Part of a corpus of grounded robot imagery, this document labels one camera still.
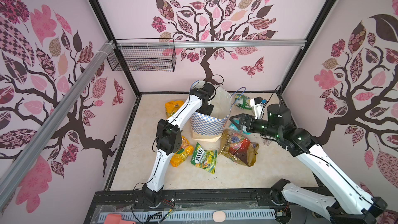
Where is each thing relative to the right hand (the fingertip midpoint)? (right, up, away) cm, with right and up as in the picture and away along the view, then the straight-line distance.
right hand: (235, 118), depth 66 cm
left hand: (-14, +1, +27) cm, 31 cm away
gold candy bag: (+4, -17, +20) cm, 26 cm away
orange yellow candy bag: (-23, -19, +18) cm, 35 cm away
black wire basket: (-52, +38, +29) cm, 70 cm away
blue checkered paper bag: (-10, -6, +15) cm, 19 cm away
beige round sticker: (-7, -45, +3) cm, 45 cm away
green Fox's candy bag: (-12, -24, +17) cm, 32 cm away
